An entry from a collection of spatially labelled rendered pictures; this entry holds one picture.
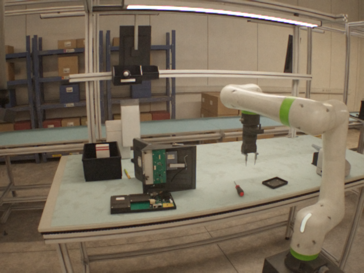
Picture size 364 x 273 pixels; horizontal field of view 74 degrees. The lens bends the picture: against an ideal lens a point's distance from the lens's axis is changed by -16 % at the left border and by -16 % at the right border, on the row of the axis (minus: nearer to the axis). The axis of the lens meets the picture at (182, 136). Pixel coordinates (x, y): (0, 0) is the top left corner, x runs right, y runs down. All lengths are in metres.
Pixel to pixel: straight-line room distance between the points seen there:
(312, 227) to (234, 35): 5.16
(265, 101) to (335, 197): 0.48
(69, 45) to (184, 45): 2.17
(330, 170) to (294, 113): 0.30
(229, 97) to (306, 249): 0.69
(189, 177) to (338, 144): 0.67
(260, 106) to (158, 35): 4.40
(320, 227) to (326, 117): 0.39
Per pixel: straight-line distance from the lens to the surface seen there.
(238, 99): 1.18
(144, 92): 4.85
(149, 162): 1.23
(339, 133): 1.12
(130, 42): 2.96
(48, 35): 5.34
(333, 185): 1.17
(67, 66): 4.77
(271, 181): 1.44
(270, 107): 1.06
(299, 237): 1.10
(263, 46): 6.25
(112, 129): 1.68
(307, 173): 1.61
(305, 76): 2.34
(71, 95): 4.77
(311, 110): 0.96
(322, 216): 1.08
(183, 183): 1.31
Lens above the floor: 1.55
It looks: 14 degrees down
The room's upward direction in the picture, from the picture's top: straight up
